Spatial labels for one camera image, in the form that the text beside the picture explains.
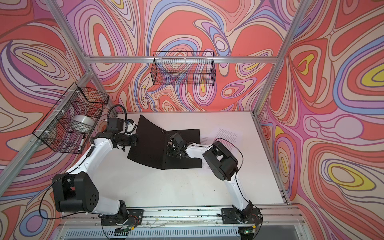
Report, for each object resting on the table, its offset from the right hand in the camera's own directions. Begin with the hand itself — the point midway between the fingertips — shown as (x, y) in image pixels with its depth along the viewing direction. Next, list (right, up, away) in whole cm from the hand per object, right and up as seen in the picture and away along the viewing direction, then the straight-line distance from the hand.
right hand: (167, 155), depth 96 cm
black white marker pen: (-38, +10, -24) cm, 46 cm away
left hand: (-16, +12, -9) cm, 21 cm away
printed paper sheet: (+24, -5, -5) cm, 25 cm away
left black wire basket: (-47, +16, -29) cm, 58 cm away
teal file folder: (-12, +7, +6) cm, 15 cm away
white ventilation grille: (0, -32, -26) cm, 41 cm away
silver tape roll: (-37, +20, -26) cm, 49 cm away
